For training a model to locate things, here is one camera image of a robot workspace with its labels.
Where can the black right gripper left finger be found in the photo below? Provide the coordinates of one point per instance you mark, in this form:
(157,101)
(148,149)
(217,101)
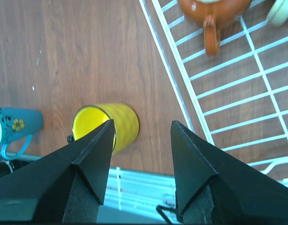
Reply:
(65,187)

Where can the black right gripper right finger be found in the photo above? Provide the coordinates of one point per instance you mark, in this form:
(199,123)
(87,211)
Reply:
(215,188)

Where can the blue floral mug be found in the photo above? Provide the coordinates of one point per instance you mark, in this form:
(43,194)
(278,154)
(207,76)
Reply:
(15,124)

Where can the yellow enamel mug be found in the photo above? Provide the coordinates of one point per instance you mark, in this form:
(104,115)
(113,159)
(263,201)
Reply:
(90,117)

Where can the orange black patterned mug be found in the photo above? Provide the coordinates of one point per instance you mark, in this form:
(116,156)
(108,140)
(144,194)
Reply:
(212,15)

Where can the beige round mug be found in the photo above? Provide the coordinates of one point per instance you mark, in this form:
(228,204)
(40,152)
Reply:
(278,13)

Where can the white wire dish rack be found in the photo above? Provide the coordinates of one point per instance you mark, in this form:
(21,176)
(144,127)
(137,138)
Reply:
(238,99)

